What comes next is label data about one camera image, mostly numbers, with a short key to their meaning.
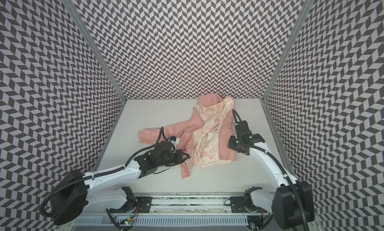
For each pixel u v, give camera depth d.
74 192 0.40
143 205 0.72
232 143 0.75
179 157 0.69
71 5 0.73
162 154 0.61
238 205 0.74
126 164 0.54
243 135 0.62
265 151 0.52
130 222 0.66
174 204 0.75
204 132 0.94
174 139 0.76
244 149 0.58
